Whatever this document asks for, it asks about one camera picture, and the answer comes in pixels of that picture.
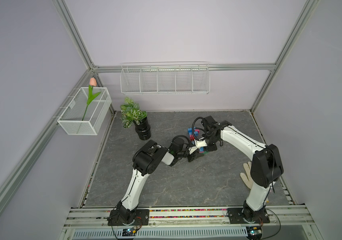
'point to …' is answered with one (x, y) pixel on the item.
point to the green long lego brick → (205, 153)
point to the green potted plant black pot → (130, 112)
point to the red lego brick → (192, 138)
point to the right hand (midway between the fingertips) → (205, 142)
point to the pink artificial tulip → (91, 96)
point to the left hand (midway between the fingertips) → (202, 153)
